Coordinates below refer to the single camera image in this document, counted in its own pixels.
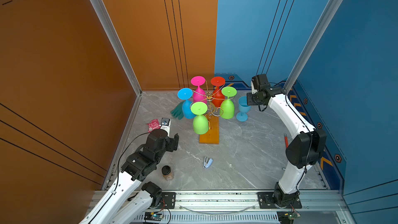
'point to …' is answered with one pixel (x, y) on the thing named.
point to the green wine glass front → (200, 122)
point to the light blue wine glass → (243, 108)
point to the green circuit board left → (155, 216)
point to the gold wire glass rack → (212, 109)
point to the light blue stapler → (208, 162)
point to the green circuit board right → (287, 216)
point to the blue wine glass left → (186, 94)
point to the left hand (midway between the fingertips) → (169, 131)
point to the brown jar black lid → (166, 172)
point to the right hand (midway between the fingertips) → (250, 99)
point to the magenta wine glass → (199, 95)
